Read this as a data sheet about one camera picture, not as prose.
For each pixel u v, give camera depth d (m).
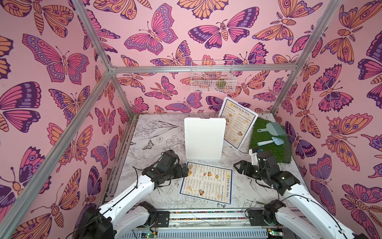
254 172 0.66
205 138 0.85
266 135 1.04
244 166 0.70
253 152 0.73
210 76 0.95
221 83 0.92
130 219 0.54
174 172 0.70
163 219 0.73
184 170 0.73
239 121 0.88
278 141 1.02
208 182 0.86
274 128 1.07
